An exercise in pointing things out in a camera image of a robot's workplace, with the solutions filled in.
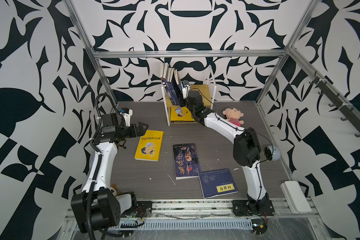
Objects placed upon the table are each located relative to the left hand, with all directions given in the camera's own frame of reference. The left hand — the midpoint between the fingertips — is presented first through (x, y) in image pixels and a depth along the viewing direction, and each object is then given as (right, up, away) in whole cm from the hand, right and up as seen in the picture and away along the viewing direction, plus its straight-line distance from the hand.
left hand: (140, 124), depth 80 cm
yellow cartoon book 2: (+2, -14, +15) cm, 21 cm away
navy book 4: (+41, -32, +2) cm, 52 cm away
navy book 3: (+19, +17, +3) cm, 26 cm away
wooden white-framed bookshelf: (+35, +18, +1) cm, 40 cm away
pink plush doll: (+58, +6, +25) cm, 63 cm away
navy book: (+16, +21, 0) cm, 26 cm away
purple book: (+25, -23, +7) cm, 35 cm away
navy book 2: (+20, +19, 0) cm, 27 cm away
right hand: (+22, +20, +8) cm, 30 cm away
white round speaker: (+72, -17, +5) cm, 74 cm away
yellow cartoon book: (+22, +6, +25) cm, 34 cm away
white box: (+78, -35, -5) cm, 85 cm away
